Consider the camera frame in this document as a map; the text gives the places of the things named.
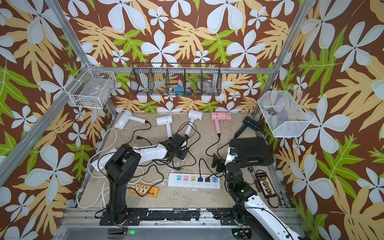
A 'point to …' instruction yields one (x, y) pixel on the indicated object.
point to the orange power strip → (142, 190)
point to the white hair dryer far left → (124, 118)
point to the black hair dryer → (251, 123)
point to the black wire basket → (176, 79)
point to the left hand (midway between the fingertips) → (185, 150)
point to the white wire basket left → (89, 88)
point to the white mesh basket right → (287, 115)
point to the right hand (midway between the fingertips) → (220, 154)
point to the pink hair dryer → (220, 116)
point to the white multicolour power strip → (194, 181)
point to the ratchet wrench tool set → (263, 183)
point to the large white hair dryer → (99, 164)
